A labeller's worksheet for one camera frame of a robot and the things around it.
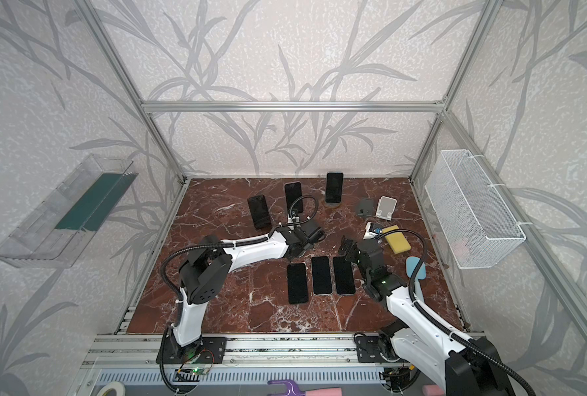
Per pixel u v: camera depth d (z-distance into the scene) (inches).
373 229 28.5
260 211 41.6
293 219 32.2
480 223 24.0
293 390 26.7
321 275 34.8
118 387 26.8
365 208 42.1
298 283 34.8
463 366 15.6
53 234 24.9
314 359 28.5
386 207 40.9
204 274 19.7
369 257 23.9
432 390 25.7
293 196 39.3
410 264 36.7
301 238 27.7
